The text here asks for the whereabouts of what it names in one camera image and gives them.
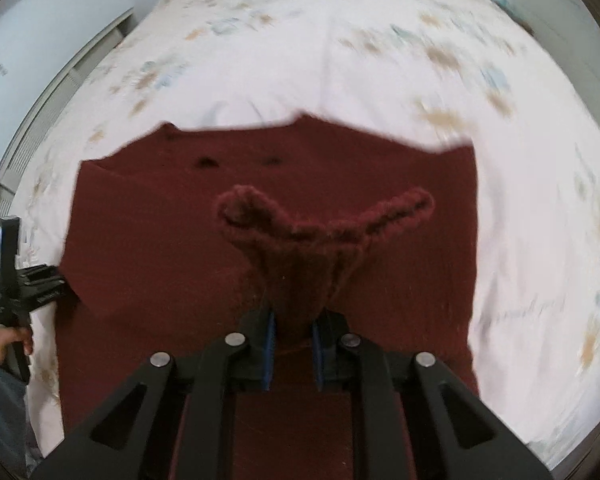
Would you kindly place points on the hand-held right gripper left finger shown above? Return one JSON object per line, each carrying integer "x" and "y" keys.
{"x": 268, "y": 355}

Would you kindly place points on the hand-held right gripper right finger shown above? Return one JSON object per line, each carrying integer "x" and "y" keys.
{"x": 317, "y": 355}

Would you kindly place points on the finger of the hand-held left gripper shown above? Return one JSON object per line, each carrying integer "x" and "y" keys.
{"x": 45, "y": 285}

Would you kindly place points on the dark red knit sweater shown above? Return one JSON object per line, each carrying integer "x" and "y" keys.
{"x": 155, "y": 235}

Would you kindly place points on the person's left forearm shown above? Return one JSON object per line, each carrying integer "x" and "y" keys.
{"x": 0, "y": 410}

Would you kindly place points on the white slatted low cabinet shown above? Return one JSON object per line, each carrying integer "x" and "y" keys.
{"x": 45, "y": 110}

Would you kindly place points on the floral white bed cover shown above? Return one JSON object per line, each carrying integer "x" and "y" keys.
{"x": 380, "y": 60}

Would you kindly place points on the white panelled wardrobe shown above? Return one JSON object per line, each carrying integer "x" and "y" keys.
{"x": 560, "y": 15}

